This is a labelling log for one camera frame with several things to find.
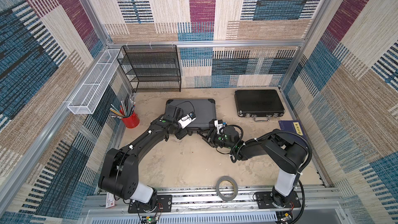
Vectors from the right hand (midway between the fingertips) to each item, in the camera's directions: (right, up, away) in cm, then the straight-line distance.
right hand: (201, 136), depth 87 cm
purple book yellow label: (+59, +4, +11) cm, 60 cm away
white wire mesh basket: (-52, +20, -17) cm, 58 cm away
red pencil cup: (-43, +7, +12) cm, 46 cm away
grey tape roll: (+14, -19, -9) cm, 25 cm away
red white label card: (-43, -27, -13) cm, 53 cm away
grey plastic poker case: (+2, +15, +9) cm, 17 cm away
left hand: (-10, +6, +2) cm, 12 cm away
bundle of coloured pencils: (-46, +15, +9) cm, 49 cm away
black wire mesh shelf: (-34, +43, +21) cm, 58 cm away
